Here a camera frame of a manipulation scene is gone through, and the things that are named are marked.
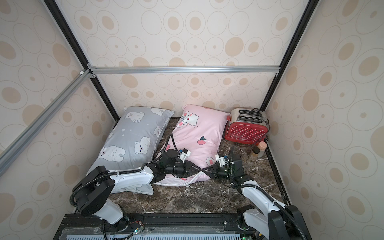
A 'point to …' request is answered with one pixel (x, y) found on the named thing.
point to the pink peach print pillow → (200, 130)
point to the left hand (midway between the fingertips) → (204, 173)
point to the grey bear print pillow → (132, 142)
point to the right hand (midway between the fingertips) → (207, 169)
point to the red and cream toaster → (248, 125)
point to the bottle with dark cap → (254, 155)
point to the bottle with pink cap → (262, 145)
